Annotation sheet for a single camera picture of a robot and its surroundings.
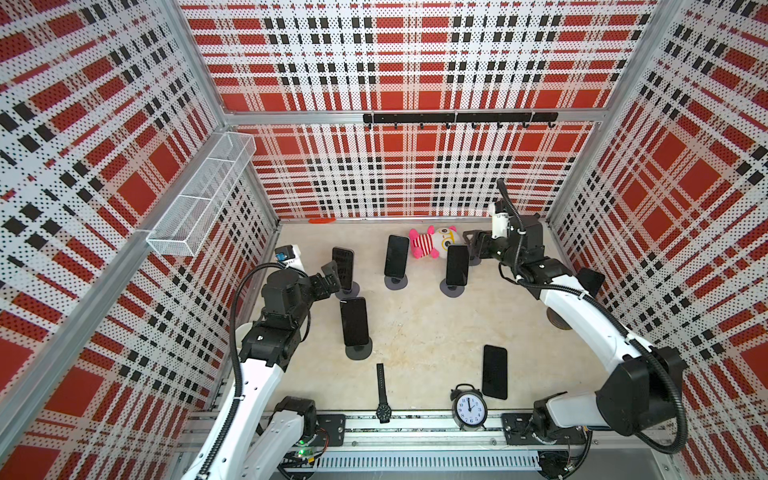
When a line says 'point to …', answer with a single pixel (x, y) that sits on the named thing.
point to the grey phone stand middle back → (396, 283)
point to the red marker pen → (321, 220)
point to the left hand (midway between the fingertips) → (322, 272)
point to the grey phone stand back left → (340, 294)
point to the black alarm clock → (469, 407)
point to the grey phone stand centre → (453, 291)
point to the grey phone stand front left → (359, 352)
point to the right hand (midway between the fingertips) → (477, 233)
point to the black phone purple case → (355, 324)
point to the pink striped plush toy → (434, 243)
